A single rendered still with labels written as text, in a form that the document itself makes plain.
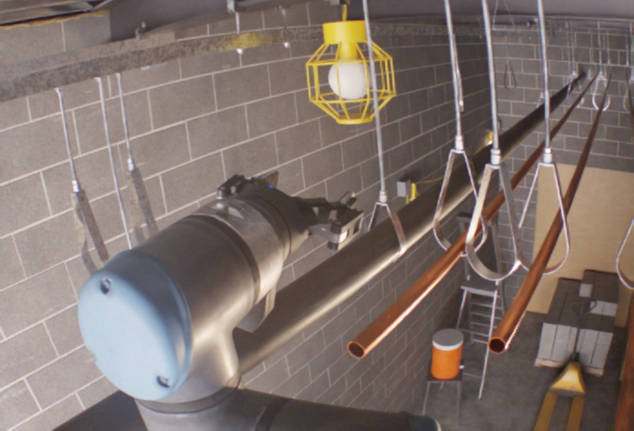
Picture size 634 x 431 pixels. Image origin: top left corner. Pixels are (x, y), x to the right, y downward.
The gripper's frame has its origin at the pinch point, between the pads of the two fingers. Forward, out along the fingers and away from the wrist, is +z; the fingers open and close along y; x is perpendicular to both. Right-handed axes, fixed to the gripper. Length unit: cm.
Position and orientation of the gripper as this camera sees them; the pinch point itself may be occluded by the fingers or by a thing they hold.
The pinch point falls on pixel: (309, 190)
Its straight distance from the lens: 55.7
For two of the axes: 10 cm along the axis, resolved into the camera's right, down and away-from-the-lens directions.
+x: -1.7, 9.2, 3.6
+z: 3.3, -3.0, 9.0
